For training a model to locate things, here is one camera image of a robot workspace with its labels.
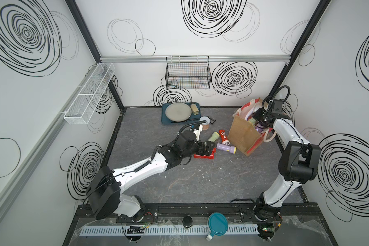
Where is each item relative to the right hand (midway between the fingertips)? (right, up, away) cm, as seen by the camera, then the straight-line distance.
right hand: (255, 114), depth 93 cm
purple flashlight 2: (-17, -21, +2) cm, 27 cm away
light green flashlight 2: (-23, -14, +6) cm, 28 cm away
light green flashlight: (-3, -4, -4) cm, 7 cm away
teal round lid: (-29, -49, -28) cm, 63 cm away
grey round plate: (-48, +3, +24) cm, 54 cm away
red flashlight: (-27, -26, -2) cm, 38 cm away
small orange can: (-29, -8, +13) cm, 32 cm away
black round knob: (-42, -46, -30) cm, 69 cm away
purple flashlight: (-4, -8, -13) cm, 16 cm away
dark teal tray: (-37, -3, +23) cm, 44 cm away
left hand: (-31, -15, -17) cm, 39 cm away
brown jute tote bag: (-8, -13, -2) cm, 15 cm away
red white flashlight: (-17, -17, +4) cm, 25 cm away
